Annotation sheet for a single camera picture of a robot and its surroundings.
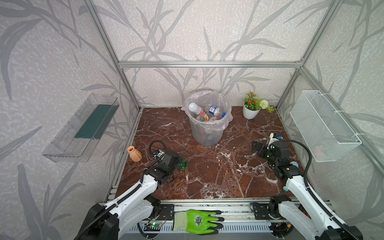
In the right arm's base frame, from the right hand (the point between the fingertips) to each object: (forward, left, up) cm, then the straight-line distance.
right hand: (259, 140), depth 84 cm
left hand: (-6, +47, -8) cm, 48 cm away
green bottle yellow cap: (-10, +43, -11) cm, 46 cm away
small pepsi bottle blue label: (+18, +24, +5) cm, 30 cm away
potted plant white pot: (+28, -1, -9) cm, 29 cm away
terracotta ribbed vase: (-6, +72, -6) cm, 72 cm away
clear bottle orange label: (+13, +31, +5) cm, 35 cm away
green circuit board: (-39, +56, -15) cm, 70 cm away
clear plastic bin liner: (+25, +25, +8) cm, 37 cm away
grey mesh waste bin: (+5, +31, -4) cm, 31 cm away
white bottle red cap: (+15, +37, +12) cm, 42 cm away
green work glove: (-37, +35, -12) cm, 53 cm away
